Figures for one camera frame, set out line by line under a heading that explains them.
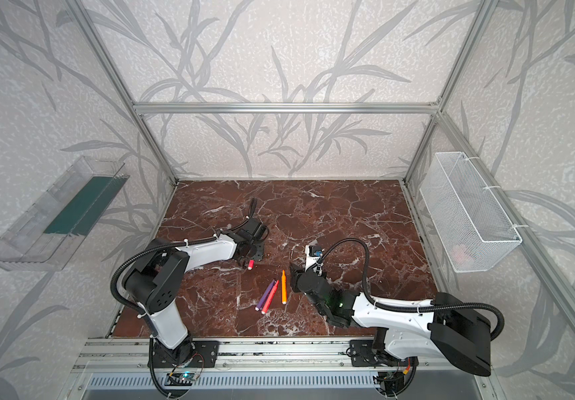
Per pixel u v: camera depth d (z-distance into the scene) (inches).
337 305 23.6
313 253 26.8
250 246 29.3
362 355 29.1
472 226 24.0
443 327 16.3
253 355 29.6
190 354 27.6
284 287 34.1
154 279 18.9
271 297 33.3
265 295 33.4
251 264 36.1
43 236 25.0
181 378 28.0
